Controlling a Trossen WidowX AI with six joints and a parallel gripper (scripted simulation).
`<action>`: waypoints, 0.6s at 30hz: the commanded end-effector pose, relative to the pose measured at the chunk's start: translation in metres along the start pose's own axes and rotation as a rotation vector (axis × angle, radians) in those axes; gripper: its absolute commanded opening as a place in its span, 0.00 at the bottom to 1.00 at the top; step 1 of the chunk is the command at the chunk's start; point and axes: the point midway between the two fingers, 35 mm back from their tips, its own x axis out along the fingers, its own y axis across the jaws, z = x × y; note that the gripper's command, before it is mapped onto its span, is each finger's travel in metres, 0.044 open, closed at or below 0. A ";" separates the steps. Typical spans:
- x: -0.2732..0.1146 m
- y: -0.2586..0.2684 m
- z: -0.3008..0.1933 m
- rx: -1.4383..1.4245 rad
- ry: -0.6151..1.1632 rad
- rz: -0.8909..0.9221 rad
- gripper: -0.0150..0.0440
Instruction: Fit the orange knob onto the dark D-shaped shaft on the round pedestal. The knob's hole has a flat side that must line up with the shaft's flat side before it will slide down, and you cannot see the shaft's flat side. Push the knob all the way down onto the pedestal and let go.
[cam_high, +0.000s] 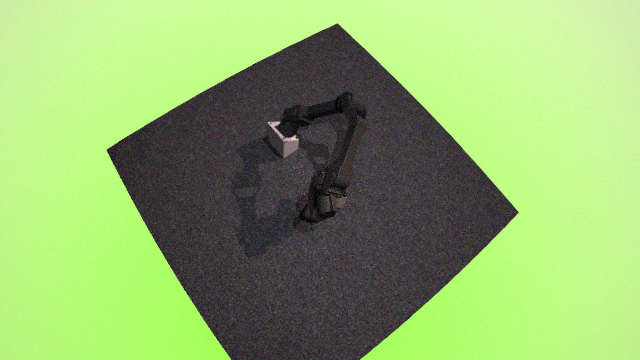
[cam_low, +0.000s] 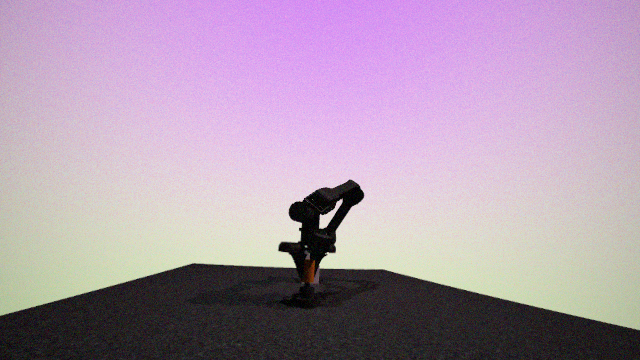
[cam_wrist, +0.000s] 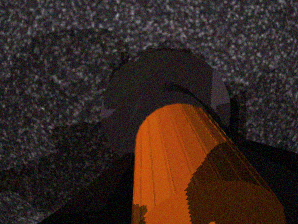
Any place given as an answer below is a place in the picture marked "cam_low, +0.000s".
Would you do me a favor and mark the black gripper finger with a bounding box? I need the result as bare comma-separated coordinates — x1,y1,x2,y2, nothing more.
310,253,328,277
288,253,307,278

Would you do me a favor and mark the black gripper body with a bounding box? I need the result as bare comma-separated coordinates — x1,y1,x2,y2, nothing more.
278,224,336,254

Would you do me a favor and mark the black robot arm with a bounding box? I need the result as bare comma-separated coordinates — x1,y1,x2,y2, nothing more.
289,179,364,248

